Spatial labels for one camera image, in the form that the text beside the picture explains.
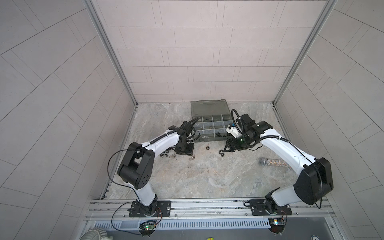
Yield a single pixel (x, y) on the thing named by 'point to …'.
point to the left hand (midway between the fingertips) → (193, 151)
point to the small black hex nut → (222, 154)
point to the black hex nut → (207, 148)
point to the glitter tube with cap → (264, 161)
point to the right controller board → (277, 225)
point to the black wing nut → (220, 150)
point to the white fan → (94, 233)
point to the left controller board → (147, 228)
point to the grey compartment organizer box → (214, 117)
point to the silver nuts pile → (168, 152)
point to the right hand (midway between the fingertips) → (228, 149)
